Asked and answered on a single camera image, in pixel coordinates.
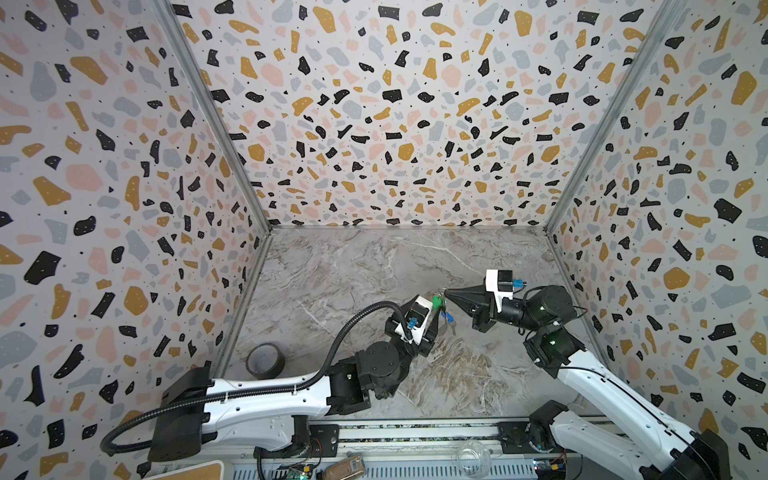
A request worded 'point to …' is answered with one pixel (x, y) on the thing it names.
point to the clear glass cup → (473, 459)
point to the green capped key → (436, 302)
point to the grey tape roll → (265, 361)
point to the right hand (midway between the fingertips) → (449, 293)
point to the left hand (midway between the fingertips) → (433, 299)
